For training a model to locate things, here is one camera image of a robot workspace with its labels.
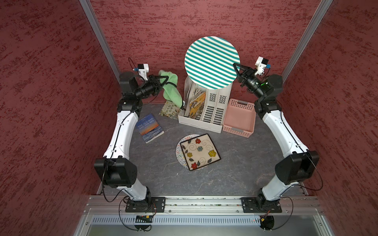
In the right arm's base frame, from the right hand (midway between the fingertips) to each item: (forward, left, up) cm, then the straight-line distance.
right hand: (229, 67), depth 64 cm
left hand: (-1, +28, -6) cm, 28 cm away
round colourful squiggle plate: (-18, +26, -51) cm, 60 cm away
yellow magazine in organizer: (+10, +15, -36) cm, 40 cm away
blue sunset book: (+2, +49, -49) cm, 70 cm away
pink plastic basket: (+10, -19, -50) cm, 54 cm away
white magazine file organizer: (+22, +7, -51) cm, 56 cm away
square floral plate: (-17, +13, -50) cm, 54 cm away
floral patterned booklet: (+22, +36, -51) cm, 66 cm away
